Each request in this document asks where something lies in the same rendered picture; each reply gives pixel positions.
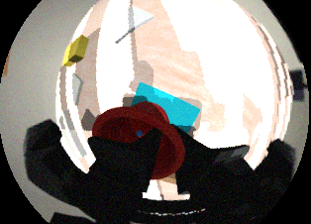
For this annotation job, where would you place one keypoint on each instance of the yellow rectangular block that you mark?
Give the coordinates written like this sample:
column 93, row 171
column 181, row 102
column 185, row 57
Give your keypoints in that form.
column 75, row 51

